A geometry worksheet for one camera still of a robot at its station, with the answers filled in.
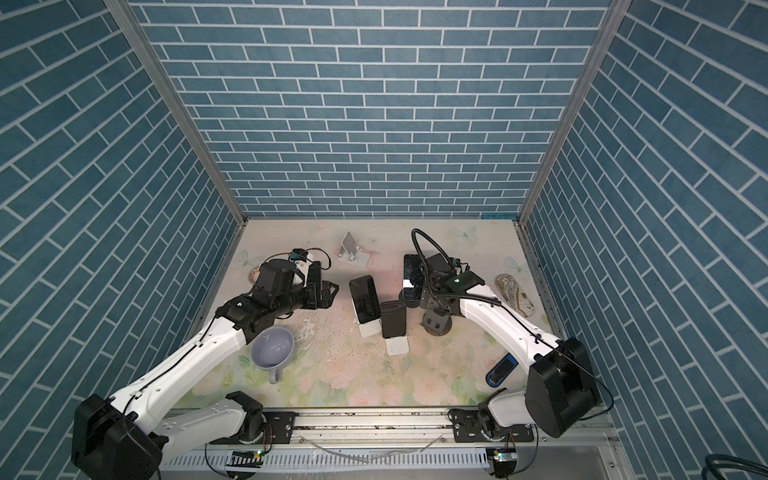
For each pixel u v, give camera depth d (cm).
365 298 93
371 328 91
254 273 102
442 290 59
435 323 88
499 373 81
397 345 88
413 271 94
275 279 58
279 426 74
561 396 42
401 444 72
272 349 86
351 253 103
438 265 66
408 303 92
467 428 73
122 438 37
